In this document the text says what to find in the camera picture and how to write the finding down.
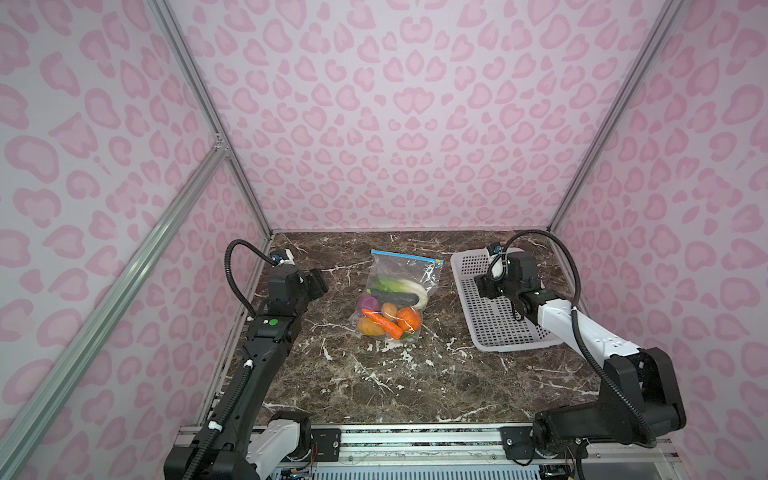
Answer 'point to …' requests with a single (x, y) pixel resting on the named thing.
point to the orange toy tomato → (411, 317)
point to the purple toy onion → (370, 302)
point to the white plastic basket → (490, 320)
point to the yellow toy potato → (369, 328)
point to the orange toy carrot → (390, 327)
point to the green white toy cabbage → (395, 285)
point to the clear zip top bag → (395, 293)
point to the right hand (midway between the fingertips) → (488, 269)
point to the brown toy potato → (390, 309)
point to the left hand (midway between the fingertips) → (310, 268)
